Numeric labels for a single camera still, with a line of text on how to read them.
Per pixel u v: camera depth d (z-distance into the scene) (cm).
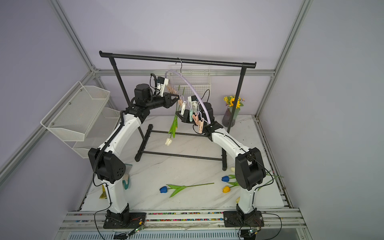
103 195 80
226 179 86
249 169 49
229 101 93
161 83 68
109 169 50
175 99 78
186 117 72
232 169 89
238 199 80
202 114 62
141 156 98
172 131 80
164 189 82
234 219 73
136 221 73
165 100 69
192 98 74
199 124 66
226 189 82
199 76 95
